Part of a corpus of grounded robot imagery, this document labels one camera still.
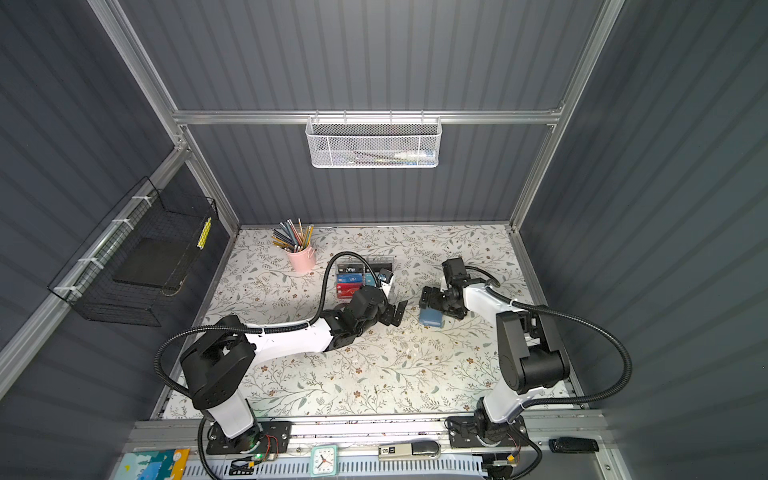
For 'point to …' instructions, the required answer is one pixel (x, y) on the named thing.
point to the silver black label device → (411, 450)
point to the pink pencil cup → (304, 261)
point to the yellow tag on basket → (204, 234)
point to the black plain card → (379, 266)
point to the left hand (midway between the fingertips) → (394, 295)
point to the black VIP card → (351, 268)
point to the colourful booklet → (160, 464)
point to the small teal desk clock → (324, 461)
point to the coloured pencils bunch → (291, 238)
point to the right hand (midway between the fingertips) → (436, 306)
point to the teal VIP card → (369, 280)
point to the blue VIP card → (349, 278)
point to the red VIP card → (347, 290)
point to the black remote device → (569, 444)
